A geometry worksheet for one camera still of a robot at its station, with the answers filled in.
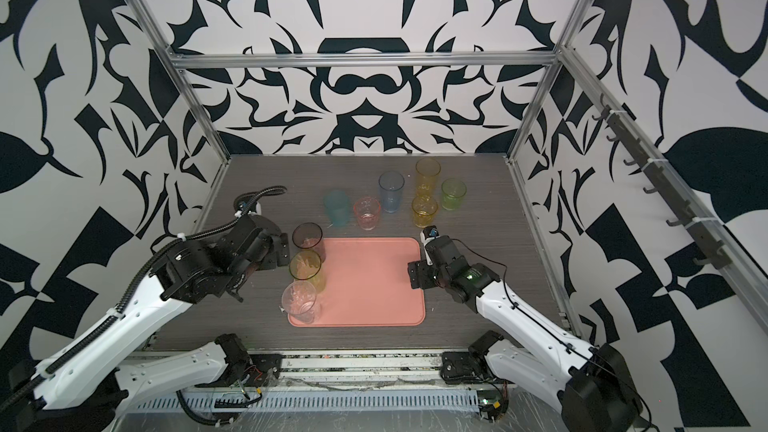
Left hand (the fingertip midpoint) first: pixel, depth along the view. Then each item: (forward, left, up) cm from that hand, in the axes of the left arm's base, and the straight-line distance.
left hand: (269, 237), depth 68 cm
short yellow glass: (+24, -40, -24) cm, 53 cm away
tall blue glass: (+25, -29, -12) cm, 40 cm away
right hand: (0, -36, -17) cm, 40 cm away
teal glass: (+21, -12, -16) cm, 29 cm away
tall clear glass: (-6, -2, -24) cm, 25 cm away
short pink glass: (+23, -21, -23) cm, 39 cm away
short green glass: (+29, -51, -22) cm, 62 cm away
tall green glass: (+2, -4, -20) cm, 20 cm away
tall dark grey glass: (+6, -6, -10) cm, 13 cm away
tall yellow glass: (+32, -41, -13) cm, 54 cm away
